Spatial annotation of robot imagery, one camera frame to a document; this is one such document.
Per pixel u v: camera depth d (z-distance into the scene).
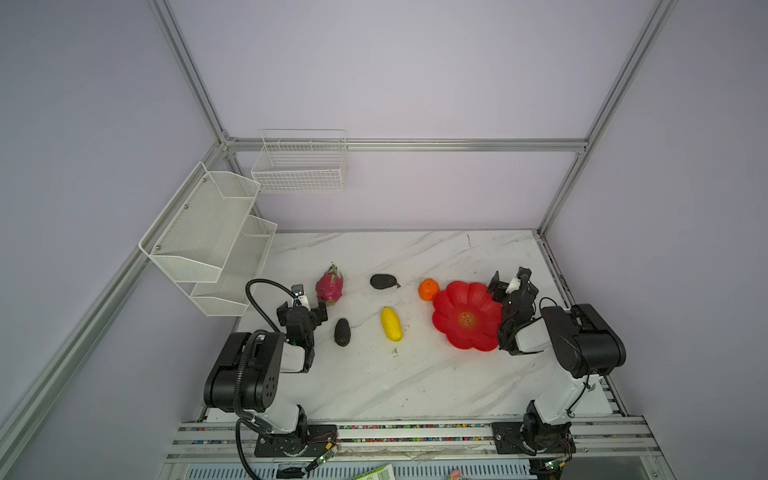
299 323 0.71
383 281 1.02
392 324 0.91
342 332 0.90
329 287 0.95
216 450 0.73
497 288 0.87
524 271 0.81
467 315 0.96
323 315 0.88
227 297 0.73
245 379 0.43
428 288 0.98
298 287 0.81
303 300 0.83
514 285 0.83
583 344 0.50
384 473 0.66
